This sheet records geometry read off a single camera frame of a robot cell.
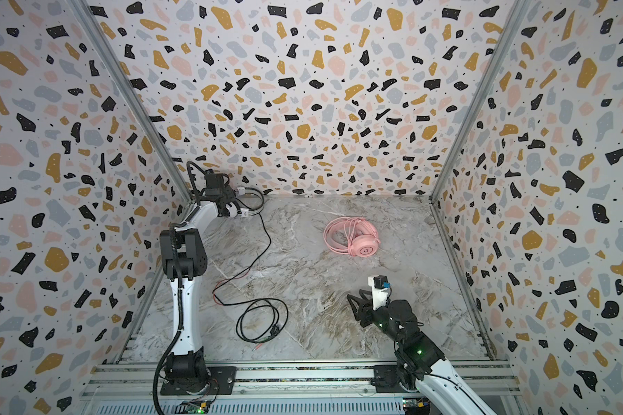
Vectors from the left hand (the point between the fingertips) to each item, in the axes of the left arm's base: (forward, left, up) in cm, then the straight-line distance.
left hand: (226, 187), depth 109 cm
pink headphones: (-22, -52, -5) cm, 57 cm away
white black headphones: (-8, -9, -7) cm, 14 cm away
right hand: (-49, -49, +2) cm, 69 cm away
